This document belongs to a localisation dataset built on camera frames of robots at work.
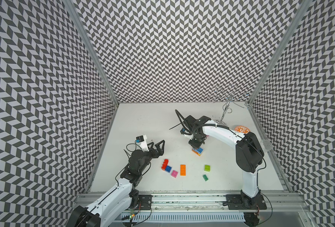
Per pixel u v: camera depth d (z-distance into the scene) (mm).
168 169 826
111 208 464
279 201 739
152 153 712
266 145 954
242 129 969
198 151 874
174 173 802
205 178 797
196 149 870
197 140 782
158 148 714
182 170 826
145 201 713
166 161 854
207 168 826
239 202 718
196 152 894
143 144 715
